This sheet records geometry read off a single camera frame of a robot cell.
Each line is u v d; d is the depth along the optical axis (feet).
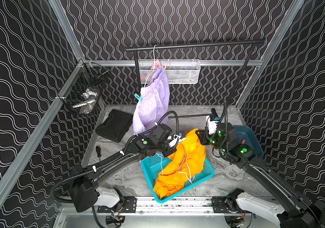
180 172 2.46
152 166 2.88
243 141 3.18
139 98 1.86
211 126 2.13
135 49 1.94
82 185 1.27
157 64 2.90
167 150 2.16
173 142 2.04
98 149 3.10
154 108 2.25
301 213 1.26
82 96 2.76
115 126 3.44
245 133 3.33
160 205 2.50
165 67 2.62
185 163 2.51
